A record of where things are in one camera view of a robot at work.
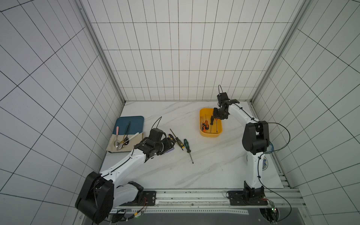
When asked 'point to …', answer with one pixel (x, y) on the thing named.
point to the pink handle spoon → (116, 142)
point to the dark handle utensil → (126, 138)
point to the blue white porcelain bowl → (270, 148)
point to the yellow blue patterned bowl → (265, 163)
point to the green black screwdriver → (188, 150)
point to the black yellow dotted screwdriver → (180, 144)
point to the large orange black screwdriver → (206, 124)
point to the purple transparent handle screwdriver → (170, 150)
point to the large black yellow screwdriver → (178, 141)
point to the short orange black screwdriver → (204, 127)
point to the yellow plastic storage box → (209, 126)
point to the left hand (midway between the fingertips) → (170, 147)
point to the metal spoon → (120, 146)
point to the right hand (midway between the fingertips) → (211, 115)
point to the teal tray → (136, 126)
